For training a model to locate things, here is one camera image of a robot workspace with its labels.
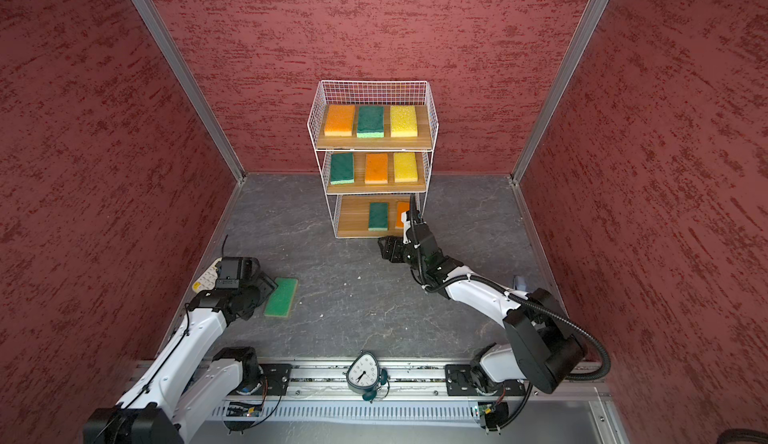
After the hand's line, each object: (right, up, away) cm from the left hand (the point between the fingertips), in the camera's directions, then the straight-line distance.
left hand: (268, 296), depth 84 cm
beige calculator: (-21, +4, +5) cm, 22 cm away
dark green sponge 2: (+31, +22, +21) cm, 44 cm away
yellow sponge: (+40, +38, +4) cm, 55 cm away
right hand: (+34, +14, +1) cm, 37 cm away
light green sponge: (+3, -2, +2) cm, 4 cm away
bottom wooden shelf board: (+22, +22, +22) cm, 38 cm away
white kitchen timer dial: (+29, -15, -12) cm, 35 cm away
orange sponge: (+31, +37, +3) cm, 49 cm away
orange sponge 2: (+39, +25, +25) cm, 53 cm away
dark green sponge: (+21, +38, +3) cm, 43 cm away
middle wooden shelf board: (+27, +32, +1) cm, 41 cm away
